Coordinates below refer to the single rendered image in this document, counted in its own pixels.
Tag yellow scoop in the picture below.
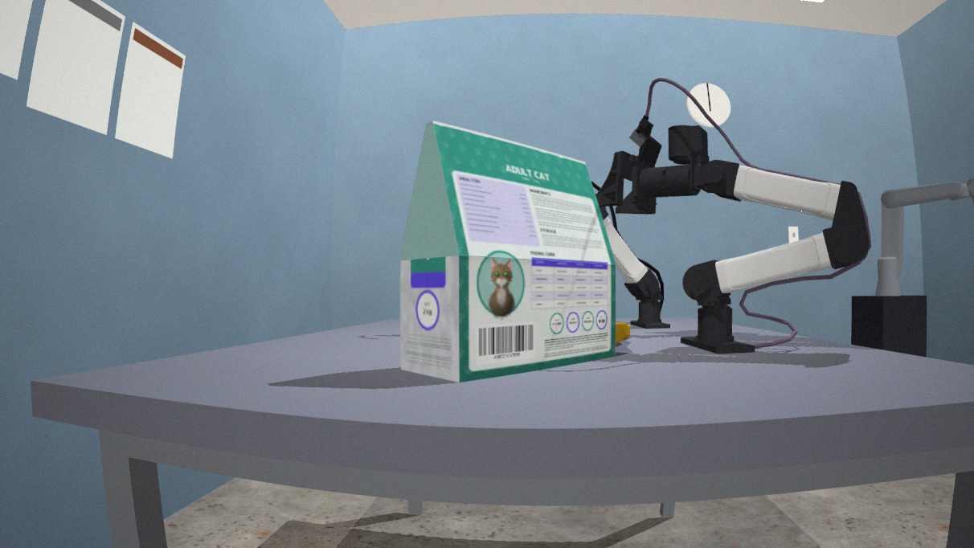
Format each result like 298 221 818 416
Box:
616 323 630 343

